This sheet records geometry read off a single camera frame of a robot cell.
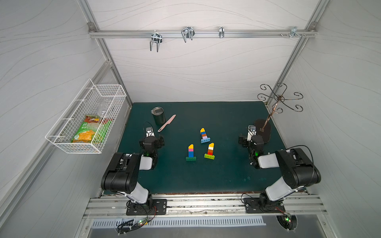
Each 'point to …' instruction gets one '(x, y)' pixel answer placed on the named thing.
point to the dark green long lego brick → (190, 158)
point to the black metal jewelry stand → (263, 127)
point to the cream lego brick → (211, 148)
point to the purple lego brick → (205, 137)
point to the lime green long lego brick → (209, 156)
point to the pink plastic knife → (167, 123)
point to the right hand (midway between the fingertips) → (250, 133)
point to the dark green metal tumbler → (158, 113)
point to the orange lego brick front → (210, 150)
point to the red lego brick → (210, 152)
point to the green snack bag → (93, 130)
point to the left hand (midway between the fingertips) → (153, 136)
